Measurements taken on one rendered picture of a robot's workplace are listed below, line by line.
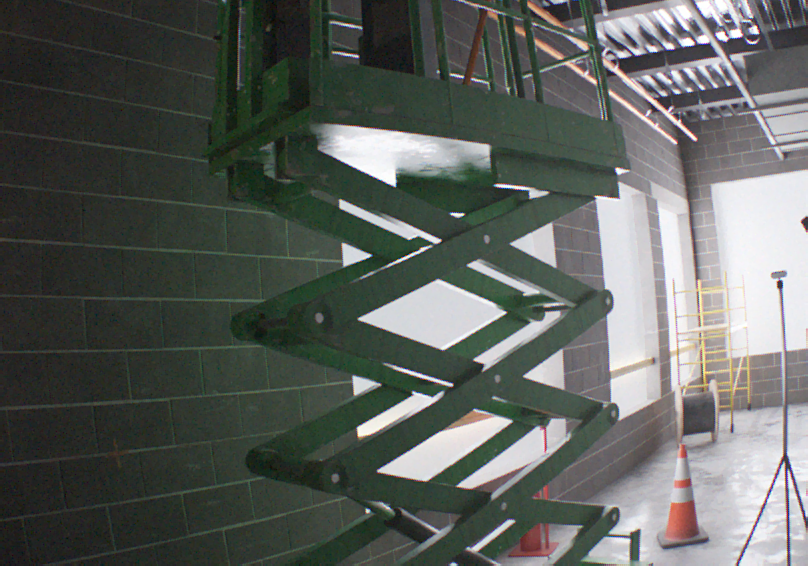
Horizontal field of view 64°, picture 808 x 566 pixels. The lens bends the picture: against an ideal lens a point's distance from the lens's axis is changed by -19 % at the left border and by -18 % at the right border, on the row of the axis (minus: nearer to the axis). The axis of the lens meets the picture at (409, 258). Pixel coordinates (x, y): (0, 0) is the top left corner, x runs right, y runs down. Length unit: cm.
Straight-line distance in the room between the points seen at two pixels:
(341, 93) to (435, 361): 88
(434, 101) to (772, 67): 528
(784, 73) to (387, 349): 563
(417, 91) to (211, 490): 186
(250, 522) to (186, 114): 184
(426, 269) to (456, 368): 35
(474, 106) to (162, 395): 164
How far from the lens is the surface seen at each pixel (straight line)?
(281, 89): 226
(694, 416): 872
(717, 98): 1026
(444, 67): 252
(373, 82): 231
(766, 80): 731
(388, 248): 283
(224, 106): 251
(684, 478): 512
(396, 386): 281
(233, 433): 337
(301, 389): 369
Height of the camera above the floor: 161
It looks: 6 degrees up
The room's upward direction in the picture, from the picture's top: 5 degrees counter-clockwise
